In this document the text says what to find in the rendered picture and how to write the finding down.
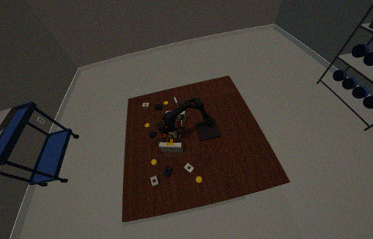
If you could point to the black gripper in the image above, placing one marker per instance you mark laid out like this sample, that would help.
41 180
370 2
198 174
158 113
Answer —
179 130

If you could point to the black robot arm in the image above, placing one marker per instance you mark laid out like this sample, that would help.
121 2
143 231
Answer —
169 117

